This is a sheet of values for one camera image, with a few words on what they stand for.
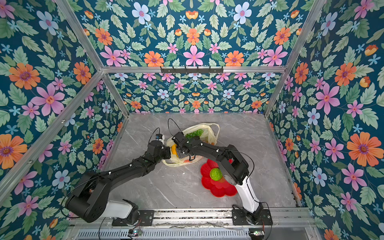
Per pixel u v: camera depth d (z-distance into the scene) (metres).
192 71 0.93
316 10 0.69
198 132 1.04
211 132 0.96
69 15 0.70
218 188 0.83
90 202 0.43
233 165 0.52
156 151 0.70
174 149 0.91
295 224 0.73
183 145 0.73
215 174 0.82
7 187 0.48
